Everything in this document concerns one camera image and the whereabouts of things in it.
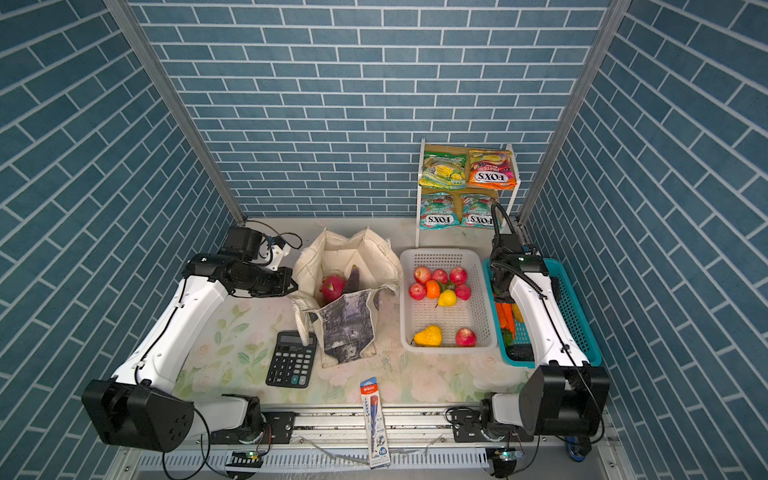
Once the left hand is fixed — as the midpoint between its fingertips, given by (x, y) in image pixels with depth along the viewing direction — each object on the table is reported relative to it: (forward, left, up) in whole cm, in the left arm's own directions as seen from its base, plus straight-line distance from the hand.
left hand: (298, 285), depth 77 cm
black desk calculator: (-13, +4, -19) cm, 23 cm away
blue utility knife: (-34, -68, -18) cm, 78 cm away
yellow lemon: (+4, -42, -15) cm, 45 cm away
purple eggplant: (+9, -13, -12) cm, 20 cm away
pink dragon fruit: (+7, -6, -11) cm, 14 cm away
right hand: (-4, -63, +1) cm, 63 cm away
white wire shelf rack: (+27, -33, +10) cm, 44 cm away
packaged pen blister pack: (-32, -21, -19) cm, 43 cm away
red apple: (-9, -46, -15) cm, 49 cm away
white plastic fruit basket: (+2, -50, -17) cm, 53 cm away
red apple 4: (+13, -47, -15) cm, 51 cm away
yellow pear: (-8, -36, -14) cm, 39 cm away
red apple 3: (+13, -35, -14) cm, 39 cm away
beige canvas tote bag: (-9, -13, -5) cm, 17 cm away
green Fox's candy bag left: (+29, -40, -1) cm, 50 cm away
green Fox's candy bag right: (+28, -53, 0) cm, 60 cm away
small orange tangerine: (+7, -38, -14) cm, 41 cm away
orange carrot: (-2, -60, -17) cm, 63 cm away
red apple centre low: (+13, -41, -15) cm, 46 cm away
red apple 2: (+6, -33, -14) cm, 36 cm away
